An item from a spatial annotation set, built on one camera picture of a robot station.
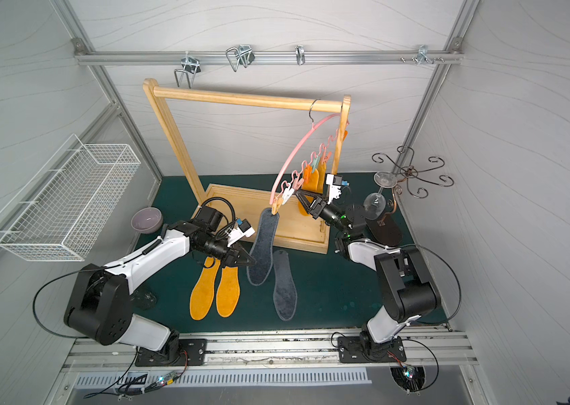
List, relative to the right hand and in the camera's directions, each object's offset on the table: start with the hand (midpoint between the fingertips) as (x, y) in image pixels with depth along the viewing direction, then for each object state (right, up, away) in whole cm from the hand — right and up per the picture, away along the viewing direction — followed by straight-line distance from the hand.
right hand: (297, 191), depth 77 cm
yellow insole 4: (+9, +8, +7) cm, 14 cm away
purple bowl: (-61, -11, +24) cm, 66 cm away
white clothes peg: (-3, -1, -4) cm, 5 cm away
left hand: (-14, -23, +1) cm, 27 cm away
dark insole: (-12, -26, +1) cm, 29 cm away
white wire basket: (-66, -6, -8) cm, 67 cm away
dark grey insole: (-4, -36, +7) cm, 37 cm away
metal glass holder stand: (+36, -15, +25) cm, 46 cm away
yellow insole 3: (+4, +3, +3) cm, 6 cm away
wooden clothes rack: (0, -16, +23) cm, 28 cm away
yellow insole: (-32, -35, +8) cm, 48 cm away
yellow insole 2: (-23, -34, +8) cm, 42 cm away
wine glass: (+26, -4, +6) cm, 27 cm away
